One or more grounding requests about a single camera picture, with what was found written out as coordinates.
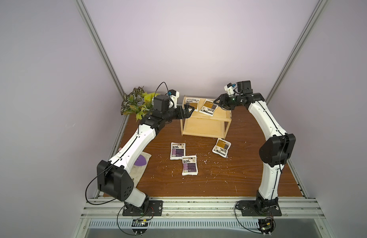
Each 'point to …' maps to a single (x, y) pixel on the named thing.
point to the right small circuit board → (266, 226)
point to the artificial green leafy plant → (138, 102)
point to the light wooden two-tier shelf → (200, 124)
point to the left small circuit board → (140, 226)
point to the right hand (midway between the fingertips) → (217, 99)
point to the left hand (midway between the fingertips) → (189, 108)
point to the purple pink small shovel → (141, 160)
